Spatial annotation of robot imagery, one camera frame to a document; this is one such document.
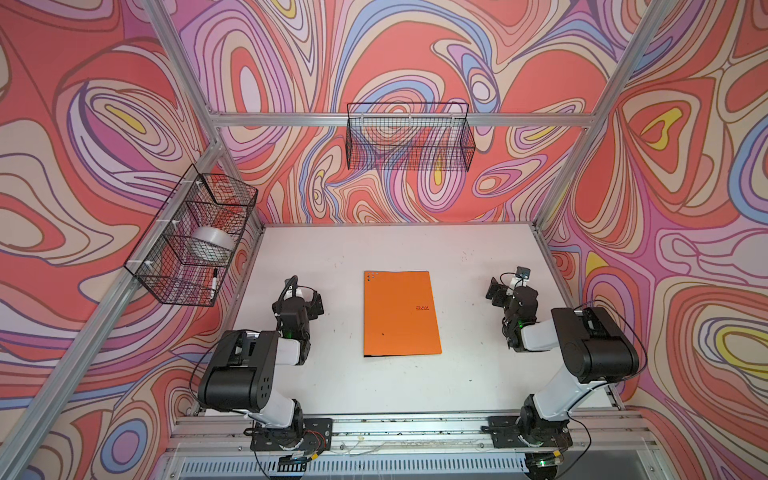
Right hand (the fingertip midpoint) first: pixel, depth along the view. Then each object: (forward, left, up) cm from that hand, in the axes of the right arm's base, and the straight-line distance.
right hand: (507, 284), depth 96 cm
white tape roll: (-5, +81, +29) cm, 87 cm away
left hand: (-1, +66, +2) cm, 66 cm away
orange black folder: (-8, +36, -4) cm, 37 cm away
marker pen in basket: (-11, +82, +22) cm, 86 cm away
